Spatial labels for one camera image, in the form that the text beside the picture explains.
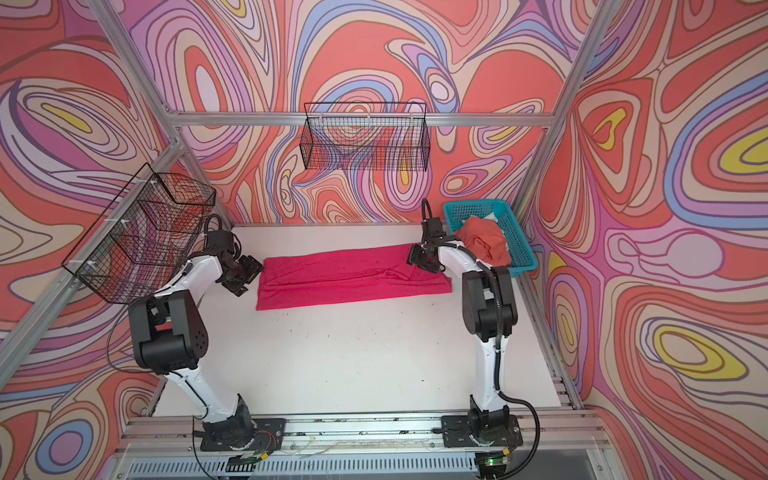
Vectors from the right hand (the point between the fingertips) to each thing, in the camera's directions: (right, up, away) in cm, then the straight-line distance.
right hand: (418, 267), depth 102 cm
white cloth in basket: (+30, +19, +13) cm, 38 cm away
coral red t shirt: (+24, +9, 0) cm, 25 cm away
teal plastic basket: (+36, +3, -1) cm, 36 cm away
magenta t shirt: (-25, -4, 0) cm, 25 cm away
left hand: (-52, -1, -6) cm, 52 cm away
